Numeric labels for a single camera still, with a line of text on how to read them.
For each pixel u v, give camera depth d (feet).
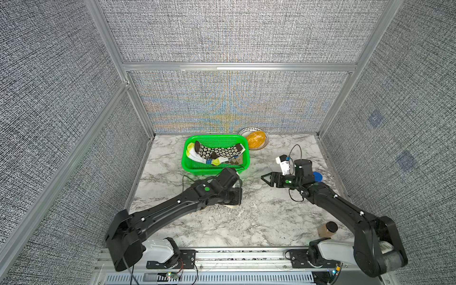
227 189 1.93
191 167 3.36
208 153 3.32
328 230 2.39
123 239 1.28
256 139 3.57
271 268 2.39
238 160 3.40
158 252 1.81
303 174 2.18
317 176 3.01
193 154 3.21
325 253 2.03
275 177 2.47
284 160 2.52
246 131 3.88
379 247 1.36
